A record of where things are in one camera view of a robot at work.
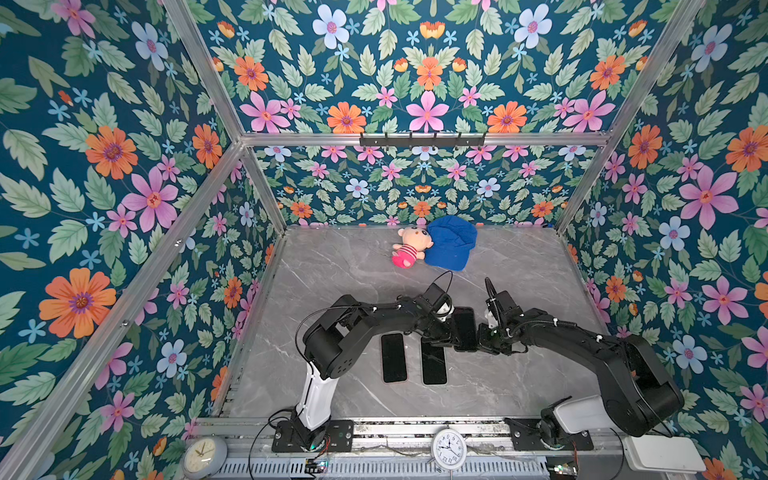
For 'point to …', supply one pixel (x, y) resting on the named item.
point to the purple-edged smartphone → (393, 357)
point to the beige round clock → (204, 456)
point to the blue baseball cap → (453, 239)
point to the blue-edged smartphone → (434, 368)
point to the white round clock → (449, 449)
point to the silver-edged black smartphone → (464, 323)
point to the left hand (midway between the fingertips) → (465, 340)
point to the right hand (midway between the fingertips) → (473, 344)
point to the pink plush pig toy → (415, 240)
